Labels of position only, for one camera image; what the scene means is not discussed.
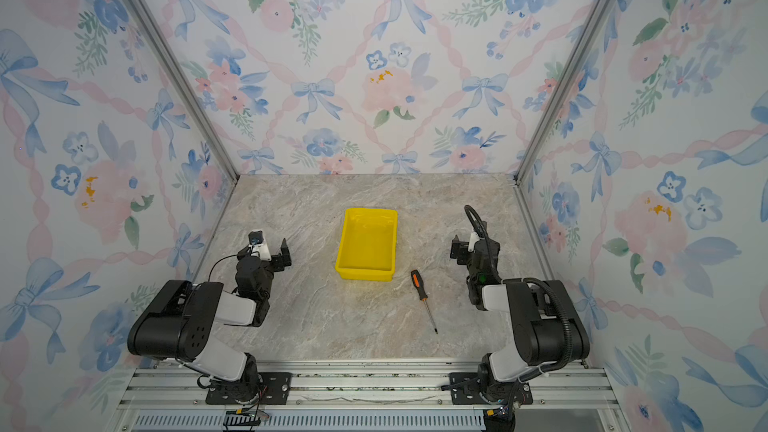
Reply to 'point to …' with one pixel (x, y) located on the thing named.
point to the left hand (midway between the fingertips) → (269, 239)
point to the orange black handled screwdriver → (420, 287)
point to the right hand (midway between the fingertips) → (473, 235)
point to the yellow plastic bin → (367, 245)
